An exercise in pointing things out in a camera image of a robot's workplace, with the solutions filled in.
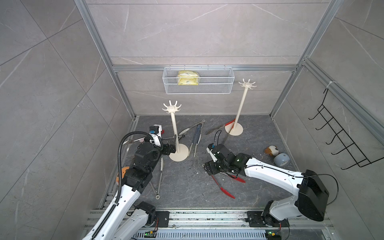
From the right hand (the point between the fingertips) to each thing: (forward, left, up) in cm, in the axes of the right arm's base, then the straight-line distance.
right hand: (210, 165), depth 81 cm
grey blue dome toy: (+4, -43, -3) cm, 44 cm away
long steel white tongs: (-13, +29, -10) cm, 34 cm away
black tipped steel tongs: (+26, +20, -8) cm, 33 cm away
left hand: (+7, +22, +21) cm, 31 cm away
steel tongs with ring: (+33, +15, -9) cm, 37 cm away
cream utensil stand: (+34, -23, -10) cm, 42 cm away
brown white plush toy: (+14, -43, -8) cm, 46 cm away
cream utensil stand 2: (+15, +17, -9) cm, 25 cm away
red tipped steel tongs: (-4, -15, -9) cm, 18 cm away
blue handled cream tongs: (+26, +7, -10) cm, 29 cm away
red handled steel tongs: (+39, -21, -8) cm, 46 cm away
